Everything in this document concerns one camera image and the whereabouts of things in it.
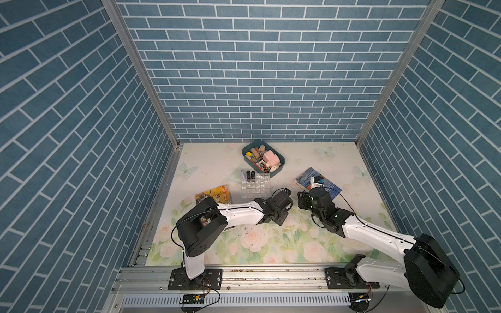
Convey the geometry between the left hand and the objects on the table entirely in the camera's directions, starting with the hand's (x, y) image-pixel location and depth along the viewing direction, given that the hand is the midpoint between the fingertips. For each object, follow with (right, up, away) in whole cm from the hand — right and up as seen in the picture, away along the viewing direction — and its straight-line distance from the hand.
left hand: (285, 215), depth 89 cm
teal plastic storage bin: (-16, +29, +23) cm, 40 cm away
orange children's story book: (-31, +8, +7) cm, 33 cm away
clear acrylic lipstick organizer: (-12, +11, +10) cm, 19 cm away
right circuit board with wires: (+25, -26, -18) cm, 41 cm away
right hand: (+7, +10, -2) cm, 12 cm away
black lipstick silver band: (-15, +18, +8) cm, 25 cm away
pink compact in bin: (-5, +26, +16) cm, 31 cm away
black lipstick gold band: (-18, +19, +7) cm, 27 cm away
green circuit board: (-36, -27, -17) cm, 48 cm away
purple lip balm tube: (-20, +17, +8) cm, 28 cm away
